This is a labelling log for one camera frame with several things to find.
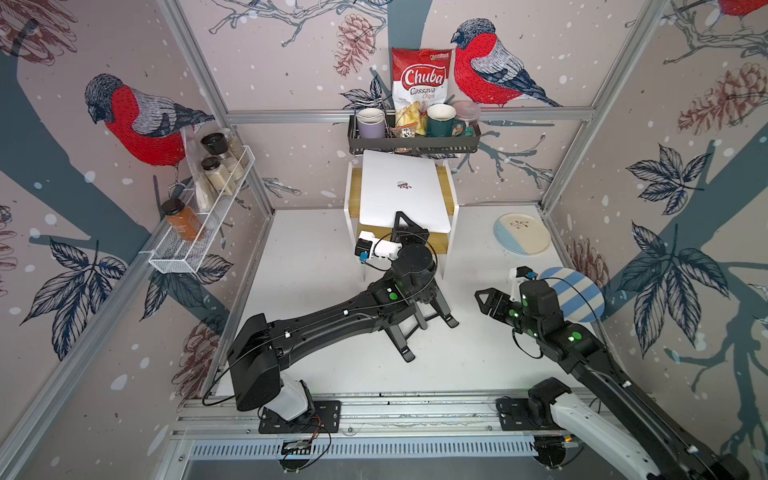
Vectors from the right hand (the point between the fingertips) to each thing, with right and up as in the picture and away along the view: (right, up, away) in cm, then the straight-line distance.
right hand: (482, 294), depth 79 cm
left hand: (-20, +23, -14) cm, 33 cm away
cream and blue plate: (+25, +16, +33) cm, 45 cm away
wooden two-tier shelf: (-9, +14, +10) cm, 20 cm away
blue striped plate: (+37, -5, +16) cm, 41 cm away
